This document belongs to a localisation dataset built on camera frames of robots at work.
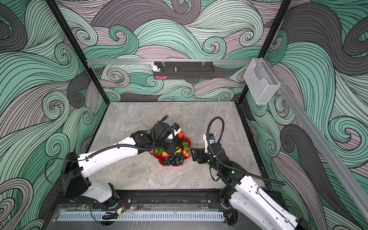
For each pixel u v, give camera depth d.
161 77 0.88
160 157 0.85
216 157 0.53
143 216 0.70
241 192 0.48
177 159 0.79
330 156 0.48
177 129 0.68
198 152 0.66
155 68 0.85
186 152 0.83
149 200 0.74
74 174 0.39
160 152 0.80
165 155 0.83
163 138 0.58
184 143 0.86
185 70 1.00
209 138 0.65
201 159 0.65
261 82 0.77
